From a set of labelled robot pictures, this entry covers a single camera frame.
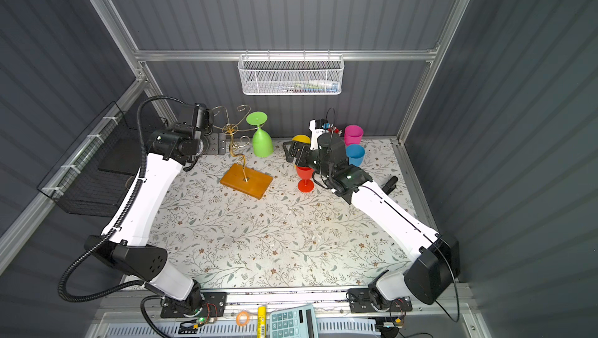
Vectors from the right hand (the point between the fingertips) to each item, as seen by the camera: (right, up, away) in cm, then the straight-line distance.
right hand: (294, 148), depth 73 cm
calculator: (0, -53, -4) cm, 53 cm away
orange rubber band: (-17, -53, -2) cm, 56 cm away
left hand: (-29, +2, +2) cm, 29 cm away
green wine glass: (-13, +2, +14) cm, 19 cm away
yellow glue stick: (-10, -53, -3) cm, 54 cm away
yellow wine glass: (+2, +6, +27) cm, 28 cm away
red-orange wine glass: (+4, -15, +29) cm, 33 cm away
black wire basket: (-62, -9, -1) cm, 63 cm away
